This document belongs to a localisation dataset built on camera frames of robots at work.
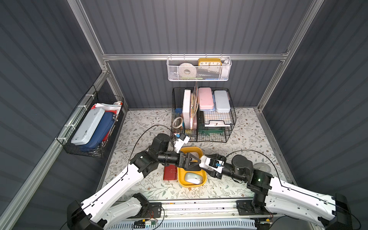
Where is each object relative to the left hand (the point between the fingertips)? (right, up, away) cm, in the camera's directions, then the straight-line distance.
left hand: (196, 162), depth 64 cm
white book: (-4, +26, +21) cm, 33 cm away
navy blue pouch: (-45, +14, +3) cm, 47 cm away
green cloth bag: (+10, +13, +29) cm, 33 cm away
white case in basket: (-50, +16, +1) cm, 53 cm away
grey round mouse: (+42, -9, +23) cm, 49 cm away
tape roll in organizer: (-9, +16, +34) cm, 39 cm away
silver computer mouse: (-1, -14, +19) cm, 24 cm away
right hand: (+6, -1, +7) cm, 9 cm away
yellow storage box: (-7, -12, +22) cm, 27 cm away
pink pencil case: (+8, +35, +28) cm, 45 cm away
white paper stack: (+15, +17, +25) cm, 34 cm away
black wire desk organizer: (+6, +23, +29) cm, 38 cm away
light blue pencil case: (+19, +32, +30) cm, 48 cm away
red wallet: (-14, -12, +20) cm, 27 cm away
